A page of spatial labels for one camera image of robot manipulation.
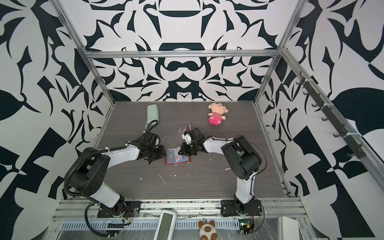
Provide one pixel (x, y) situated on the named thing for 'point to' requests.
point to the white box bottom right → (288, 229)
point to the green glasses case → (152, 114)
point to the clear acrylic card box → (183, 129)
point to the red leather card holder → (172, 156)
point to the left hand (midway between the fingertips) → (167, 152)
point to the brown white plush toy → (207, 231)
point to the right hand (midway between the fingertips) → (179, 152)
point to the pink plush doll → (218, 110)
